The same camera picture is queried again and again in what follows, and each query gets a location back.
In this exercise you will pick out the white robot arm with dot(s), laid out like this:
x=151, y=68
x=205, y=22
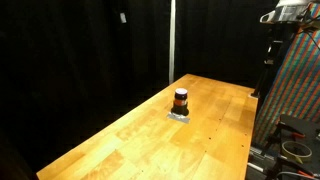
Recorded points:
x=287, y=11

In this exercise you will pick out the brown cup upside down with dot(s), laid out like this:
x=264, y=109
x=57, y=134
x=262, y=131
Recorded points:
x=182, y=94

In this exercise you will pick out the white tag on curtain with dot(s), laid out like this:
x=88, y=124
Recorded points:
x=123, y=18

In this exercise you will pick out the white vertical pole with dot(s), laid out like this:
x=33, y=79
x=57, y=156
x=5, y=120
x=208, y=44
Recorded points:
x=172, y=42

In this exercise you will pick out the black side cart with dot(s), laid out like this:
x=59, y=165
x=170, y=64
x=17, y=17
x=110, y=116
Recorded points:
x=269, y=163

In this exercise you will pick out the black tripod stand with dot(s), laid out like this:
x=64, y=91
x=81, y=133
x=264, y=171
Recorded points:
x=274, y=45

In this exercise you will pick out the colourful striped cloth panel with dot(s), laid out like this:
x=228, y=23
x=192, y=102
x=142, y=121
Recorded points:
x=293, y=84

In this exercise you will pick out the roll of masking tape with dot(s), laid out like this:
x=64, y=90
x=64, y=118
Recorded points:
x=296, y=151

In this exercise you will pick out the black clamp with orange handle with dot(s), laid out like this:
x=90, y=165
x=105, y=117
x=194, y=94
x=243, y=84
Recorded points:
x=294, y=132

